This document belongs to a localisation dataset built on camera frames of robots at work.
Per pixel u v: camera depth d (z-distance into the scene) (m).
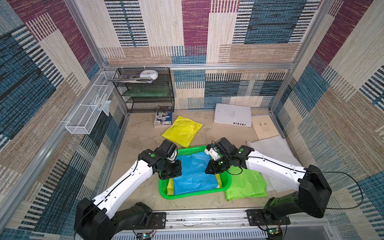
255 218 0.73
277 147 0.96
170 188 0.81
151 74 0.89
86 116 0.93
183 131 1.06
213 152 0.77
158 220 0.73
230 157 0.62
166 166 0.63
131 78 0.93
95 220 0.38
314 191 0.41
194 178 0.80
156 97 1.13
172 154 0.65
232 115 1.12
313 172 0.44
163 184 0.77
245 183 0.82
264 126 1.11
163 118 1.12
